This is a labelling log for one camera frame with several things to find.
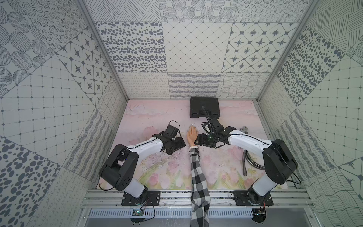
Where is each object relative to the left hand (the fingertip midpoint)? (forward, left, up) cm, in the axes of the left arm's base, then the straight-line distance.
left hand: (186, 147), depth 88 cm
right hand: (+1, -9, +2) cm, 9 cm away
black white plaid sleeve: (-28, -8, +1) cm, 29 cm away
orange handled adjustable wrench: (+17, -42, -4) cm, 46 cm away
